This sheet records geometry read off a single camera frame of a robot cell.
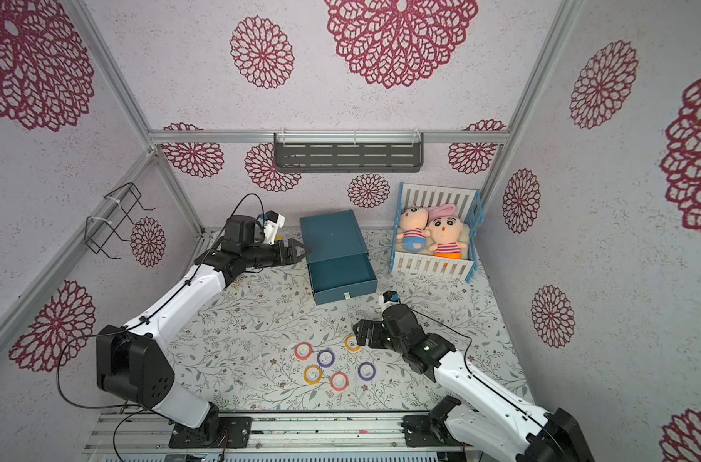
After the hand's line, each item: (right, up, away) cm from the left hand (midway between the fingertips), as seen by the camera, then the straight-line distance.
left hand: (302, 253), depth 81 cm
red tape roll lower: (+8, -37, +1) cm, 38 cm away
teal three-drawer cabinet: (+10, -1, +2) cm, 10 cm away
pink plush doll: (+37, +11, +25) cm, 46 cm away
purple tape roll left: (+6, -33, +4) cm, 34 cm away
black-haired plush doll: (+47, +8, +19) cm, 51 cm away
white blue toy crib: (+59, +18, +29) cm, 68 cm away
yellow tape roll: (+14, -28, +9) cm, 33 cm away
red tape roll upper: (-1, -30, +7) cm, 31 cm away
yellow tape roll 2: (+2, -35, +2) cm, 36 cm away
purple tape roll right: (+16, -35, +2) cm, 38 cm away
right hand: (+19, -22, 0) cm, 30 cm away
